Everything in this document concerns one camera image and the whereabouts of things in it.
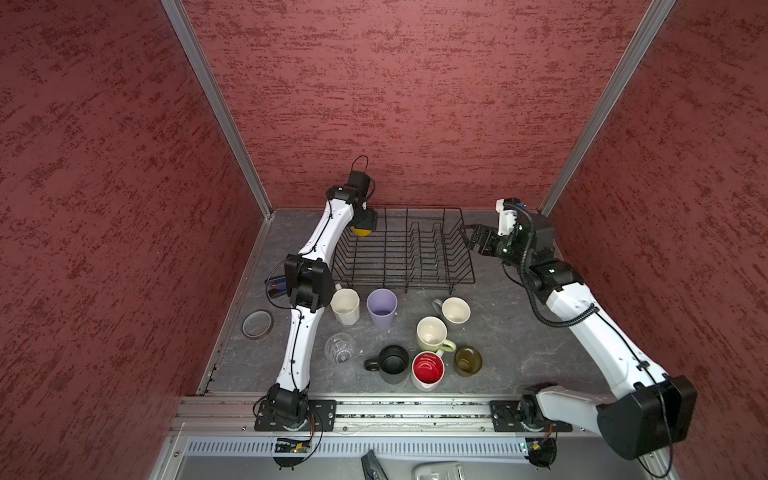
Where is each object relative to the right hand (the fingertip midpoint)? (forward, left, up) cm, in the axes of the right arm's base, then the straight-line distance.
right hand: (468, 235), depth 77 cm
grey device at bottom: (-48, +11, -26) cm, 55 cm away
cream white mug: (-7, +35, -22) cm, 42 cm away
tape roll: (-10, +63, -28) cm, 70 cm away
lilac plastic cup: (-9, +24, -21) cm, 32 cm away
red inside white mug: (-26, +11, -27) cm, 39 cm away
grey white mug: (-11, +3, -21) cm, 24 cm away
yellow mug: (+14, +30, -13) cm, 36 cm away
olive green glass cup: (-24, 0, -28) cm, 37 cm away
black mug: (-23, +21, -28) cm, 42 cm away
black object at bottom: (-47, +26, -26) cm, 60 cm away
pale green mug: (-15, +9, -26) cm, 32 cm away
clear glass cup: (-19, +36, -27) cm, 49 cm away
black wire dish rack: (+16, +13, -24) cm, 32 cm away
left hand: (+17, +30, -14) cm, 38 cm away
